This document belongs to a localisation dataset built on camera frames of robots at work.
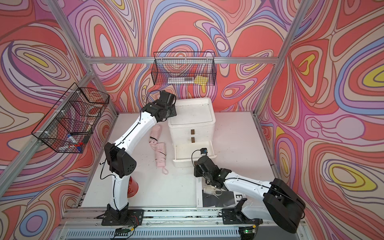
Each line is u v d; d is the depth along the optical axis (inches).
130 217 28.3
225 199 29.7
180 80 34.0
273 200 16.3
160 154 36.7
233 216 28.8
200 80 35.7
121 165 20.4
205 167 25.2
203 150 29.7
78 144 25.1
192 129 32.4
